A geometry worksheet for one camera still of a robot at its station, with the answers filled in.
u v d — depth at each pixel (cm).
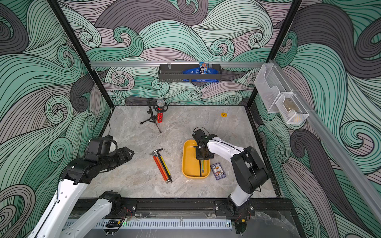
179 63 92
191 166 92
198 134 75
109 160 56
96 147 51
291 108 65
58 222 39
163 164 88
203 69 90
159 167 88
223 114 114
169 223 70
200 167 87
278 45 85
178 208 76
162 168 87
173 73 95
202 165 86
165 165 88
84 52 90
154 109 92
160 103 90
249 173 45
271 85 77
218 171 84
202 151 76
